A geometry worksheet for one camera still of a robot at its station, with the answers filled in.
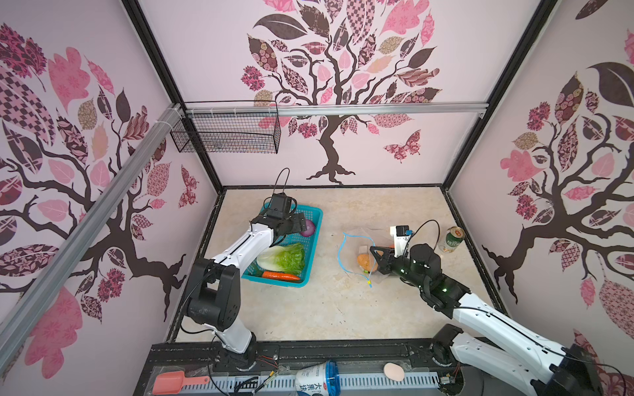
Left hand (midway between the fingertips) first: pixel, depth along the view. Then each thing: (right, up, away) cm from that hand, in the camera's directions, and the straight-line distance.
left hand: (296, 225), depth 91 cm
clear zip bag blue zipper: (+23, -12, 0) cm, 26 cm away
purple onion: (+5, -2, +6) cm, 8 cm away
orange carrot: (-6, -18, -4) cm, 19 cm away
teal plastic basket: (+5, -7, +1) cm, 9 cm away
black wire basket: (-27, +39, +4) cm, 47 cm away
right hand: (+26, -6, -15) cm, 31 cm away
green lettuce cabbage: (-1, -11, -6) cm, 13 cm away
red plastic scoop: (-33, -44, -23) cm, 59 cm away
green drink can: (+59, -5, -1) cm, 59 cm away
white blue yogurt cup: (+9, -39, -27) cm, 49 cm away
